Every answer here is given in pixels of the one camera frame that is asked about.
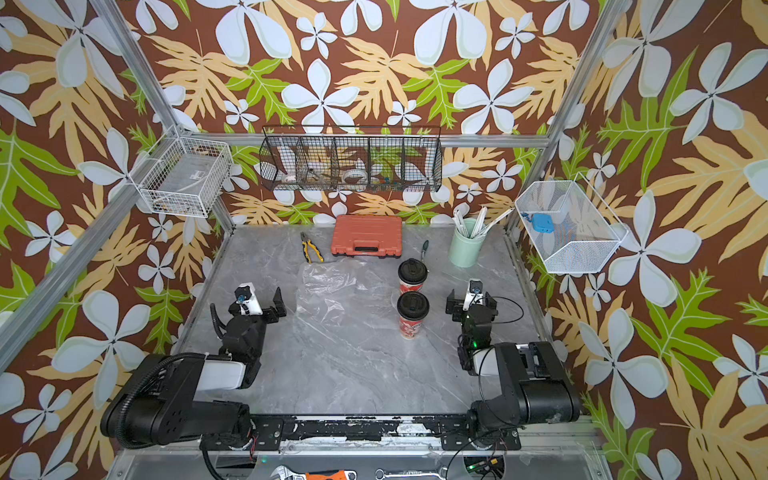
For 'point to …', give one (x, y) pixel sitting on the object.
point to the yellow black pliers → (305, 249)
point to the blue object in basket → (541, 222)
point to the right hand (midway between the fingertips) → (469, 291)
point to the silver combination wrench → (440, 472)
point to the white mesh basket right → (586, 232)
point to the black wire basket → (351, 158)
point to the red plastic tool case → (367, 235)
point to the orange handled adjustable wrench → (283, 473)
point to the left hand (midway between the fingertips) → (262, 288)
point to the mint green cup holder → (464, 251)
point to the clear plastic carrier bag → (345, 293)
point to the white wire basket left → (182, 175)
